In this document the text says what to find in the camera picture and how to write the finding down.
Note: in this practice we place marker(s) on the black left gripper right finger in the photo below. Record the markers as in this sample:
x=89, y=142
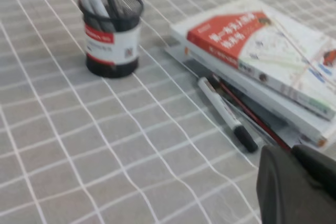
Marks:
x=320, y=167

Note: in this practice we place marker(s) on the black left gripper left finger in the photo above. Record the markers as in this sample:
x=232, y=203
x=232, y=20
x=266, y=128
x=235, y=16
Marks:
x=287, y=193

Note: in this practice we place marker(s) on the white marker black cap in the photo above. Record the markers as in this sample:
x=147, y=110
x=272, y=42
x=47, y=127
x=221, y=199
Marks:
x=227, y=115

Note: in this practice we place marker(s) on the black mesh pen holder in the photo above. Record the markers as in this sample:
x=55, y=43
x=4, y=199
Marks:
x=112, y=43

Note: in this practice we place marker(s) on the white middle book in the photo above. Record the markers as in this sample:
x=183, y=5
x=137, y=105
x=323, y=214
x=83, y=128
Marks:
x=291, y=121

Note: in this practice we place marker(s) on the white bottom book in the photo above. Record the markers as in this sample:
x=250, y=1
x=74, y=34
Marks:
x=236, y=95

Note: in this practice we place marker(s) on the red white map book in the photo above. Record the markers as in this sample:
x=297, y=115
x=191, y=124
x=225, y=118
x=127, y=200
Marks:
x=270, y=47

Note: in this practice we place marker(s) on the red pencil under books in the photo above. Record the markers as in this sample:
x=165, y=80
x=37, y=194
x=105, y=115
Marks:
x=276, y=138

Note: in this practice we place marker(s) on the grey checked tablecloth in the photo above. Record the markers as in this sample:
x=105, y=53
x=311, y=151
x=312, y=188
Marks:
x=148, y=148

